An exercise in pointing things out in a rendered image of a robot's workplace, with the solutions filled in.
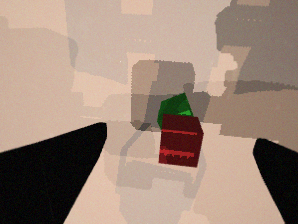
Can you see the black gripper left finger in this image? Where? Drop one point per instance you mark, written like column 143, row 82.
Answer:
column 40, row 182

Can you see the dark red block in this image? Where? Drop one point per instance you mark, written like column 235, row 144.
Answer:
column 181, row 140

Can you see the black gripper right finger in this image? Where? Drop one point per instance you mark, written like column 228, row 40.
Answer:
column 278, row 167

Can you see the green block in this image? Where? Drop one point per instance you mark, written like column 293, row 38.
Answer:
column 174, row 100
column 180, row 108

